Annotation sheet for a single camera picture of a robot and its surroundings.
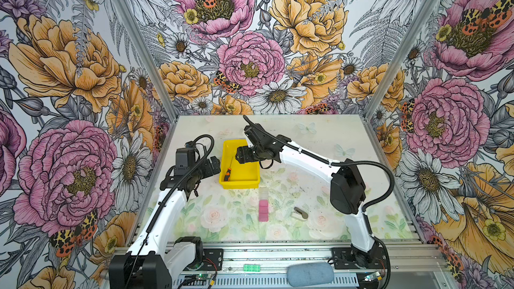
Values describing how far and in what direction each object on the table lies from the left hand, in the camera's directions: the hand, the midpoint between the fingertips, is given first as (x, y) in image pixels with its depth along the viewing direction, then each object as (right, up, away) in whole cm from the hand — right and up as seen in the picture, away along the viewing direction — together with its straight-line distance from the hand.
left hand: (210, 170), depth 84 cm
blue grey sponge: (+38, -32, -15) cm, 52 cm away
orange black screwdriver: (+5, -5, +10) cm, 13 cm away
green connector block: (+18, -33, -11) cm, 39 cm away
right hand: (+14, +4, +3) cm, 15 cm away
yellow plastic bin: (+14, -4, +10) cm, 18 cm away
